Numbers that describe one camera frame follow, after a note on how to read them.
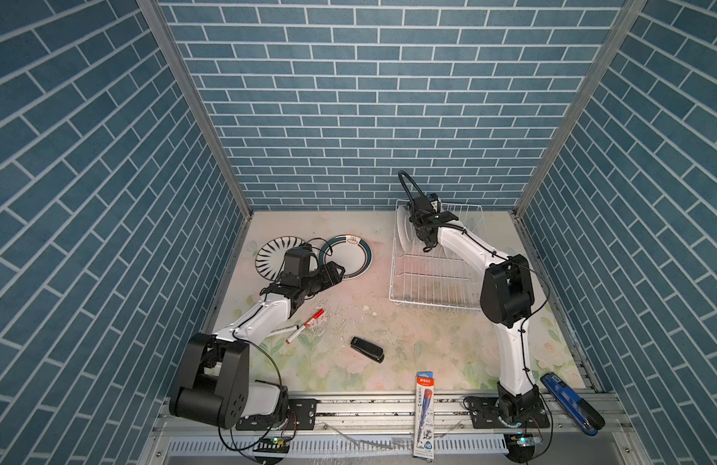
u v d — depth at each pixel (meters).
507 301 0.57
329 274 0.79
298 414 0.74
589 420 0.71
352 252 1.07
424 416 0.73
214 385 0.42
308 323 0.89
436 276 1.02
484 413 0.74
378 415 0.75
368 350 0.81
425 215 0.77
